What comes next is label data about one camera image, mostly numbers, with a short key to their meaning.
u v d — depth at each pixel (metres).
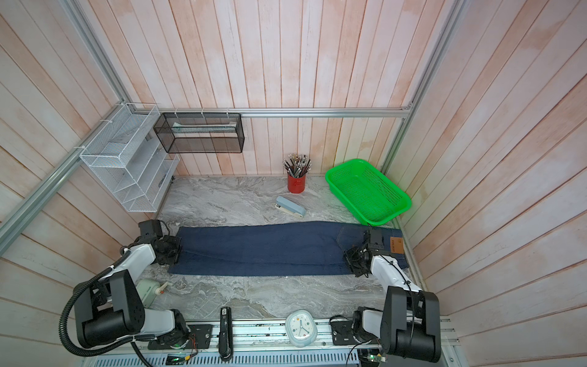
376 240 0.71
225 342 0.70
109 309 0.45
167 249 0.76
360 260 0.67
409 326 0.41
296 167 1.01
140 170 0.81
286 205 1.04
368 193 1.14
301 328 0.73
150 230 0.70
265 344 0.73
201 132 1.05
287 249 0.94
